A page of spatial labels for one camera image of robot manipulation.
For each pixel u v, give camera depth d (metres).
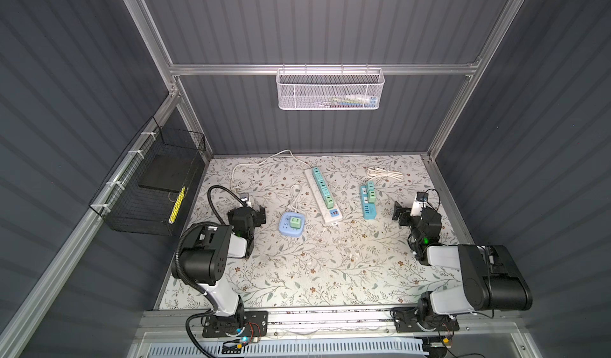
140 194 0.72
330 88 1.23
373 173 1.12
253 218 0.79
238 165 1.16
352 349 0.77
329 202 0.96
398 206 0.88
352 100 0.91
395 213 0.85
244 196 0.84
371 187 1.00
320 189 1.02
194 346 0.68
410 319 0.74
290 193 1.05
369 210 0.97
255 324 0.72
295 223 0.89
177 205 0.69
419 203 0.79
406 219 0.83
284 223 0.93
